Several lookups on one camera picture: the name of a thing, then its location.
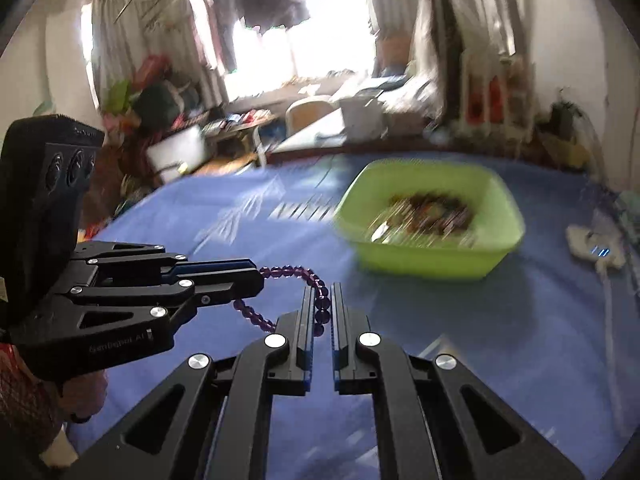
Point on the blue printed blanket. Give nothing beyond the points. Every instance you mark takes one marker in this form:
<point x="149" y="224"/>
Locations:
<point x="500" y="335"/>

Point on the light curtain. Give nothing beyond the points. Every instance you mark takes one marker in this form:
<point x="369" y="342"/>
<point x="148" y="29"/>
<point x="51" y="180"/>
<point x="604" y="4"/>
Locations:
<point x="395" y="5"/>

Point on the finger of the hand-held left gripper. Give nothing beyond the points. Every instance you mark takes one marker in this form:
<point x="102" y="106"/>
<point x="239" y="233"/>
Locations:
<point x="225" y="287"/>
<point x="210" y="266"/>

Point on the white mug with red star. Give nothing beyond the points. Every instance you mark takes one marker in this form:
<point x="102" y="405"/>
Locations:
<point x="360" y="120"/>

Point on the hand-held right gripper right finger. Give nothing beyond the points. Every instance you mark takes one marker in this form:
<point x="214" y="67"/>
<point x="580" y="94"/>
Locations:
<point x="338" y="330"/>

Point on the white power strip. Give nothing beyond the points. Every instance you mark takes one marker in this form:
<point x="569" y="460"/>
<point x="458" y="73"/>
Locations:
<point x="585" y="240"/>

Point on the pile of bags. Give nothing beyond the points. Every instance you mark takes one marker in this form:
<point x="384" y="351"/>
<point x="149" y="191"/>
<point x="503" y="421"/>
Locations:
<point x="150" y="95"/>

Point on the person's left hand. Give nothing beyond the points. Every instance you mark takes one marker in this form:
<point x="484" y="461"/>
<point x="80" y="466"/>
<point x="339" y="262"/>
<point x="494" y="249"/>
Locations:
<point x="87" y="395"/>

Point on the low wooden table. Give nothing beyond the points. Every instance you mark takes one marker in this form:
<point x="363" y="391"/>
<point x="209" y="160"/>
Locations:
<point x="240" y="122"/>

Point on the person's left forearm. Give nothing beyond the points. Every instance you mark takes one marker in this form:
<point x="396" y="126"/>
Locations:
<point x="25" y="400"/>

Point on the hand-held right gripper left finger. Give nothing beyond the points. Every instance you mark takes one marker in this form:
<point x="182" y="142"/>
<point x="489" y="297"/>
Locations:
<point x="307" y="330"/>

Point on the green plastic basin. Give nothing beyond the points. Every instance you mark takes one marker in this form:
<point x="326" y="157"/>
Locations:
<point x="430" y="260"/>

